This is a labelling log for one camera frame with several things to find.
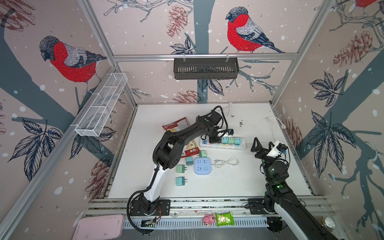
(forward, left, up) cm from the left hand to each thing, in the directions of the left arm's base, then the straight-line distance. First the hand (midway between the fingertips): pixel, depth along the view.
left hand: (219, 138), depth 93 cm
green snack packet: (-42, +2, -4) cm, 42 cm away
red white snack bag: (-4, +19, -4) cm, 20 cm away
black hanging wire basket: (+44, +8, +22) cm, 50 cm away
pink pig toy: (-42, +9, -4) cm, 43 cm away
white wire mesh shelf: (+7, +66, +23) cm, 71 cm away
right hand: (-10, -20, +12) cm, 25 cm away
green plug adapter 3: (-17, +24, -5) cm, 30 cm away
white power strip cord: (+16, -51, -9) cm, 54 cm away
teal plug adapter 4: (-13, +19, -5) cm, 24 cm away
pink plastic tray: (-44, +61, -6) cm, 76 cm away
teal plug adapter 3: (-24, +24, -6) cm, 35 cm away
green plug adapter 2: (-9, +11, -4) cm, 14 cm away
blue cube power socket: (-16, +11, -5) cm, 20 cm away
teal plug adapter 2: (-2, -3, +1) cm, 3 cm away
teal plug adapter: (-3, -11, +1) cm, 11 cm away
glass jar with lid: (-44, -40, +4) cm, 60 cm away
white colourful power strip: (-2, +10, -4) cm, 11 cm away
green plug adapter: (-2, -7, +1) cm, 7 cm away
